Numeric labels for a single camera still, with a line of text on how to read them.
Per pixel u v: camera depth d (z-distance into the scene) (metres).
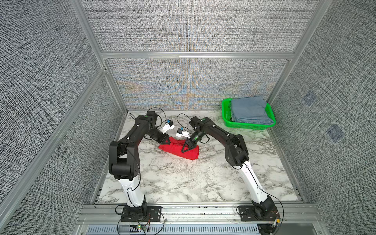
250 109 1.10
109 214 0.75
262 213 0.64
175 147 0.88
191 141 0.85
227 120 1.06
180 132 0.87
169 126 0.83
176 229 0.70
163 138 0.78
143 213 0.66
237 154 0.65
